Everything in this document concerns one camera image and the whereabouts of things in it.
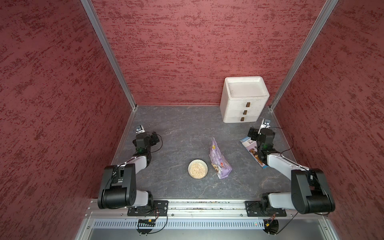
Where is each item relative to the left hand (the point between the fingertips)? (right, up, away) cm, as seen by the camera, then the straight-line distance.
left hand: (148, 136), depth 93 cm
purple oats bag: (+42, -11, -17) cm, 47 cm away
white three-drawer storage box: (+60, +24, 0) cm, 65 cm away
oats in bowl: (+32, -18, -10) cm, 38 cm away
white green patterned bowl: (+30, -13, -7) cm, 34 cm away
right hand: (+70, +5, -2) cm, 70 cm away
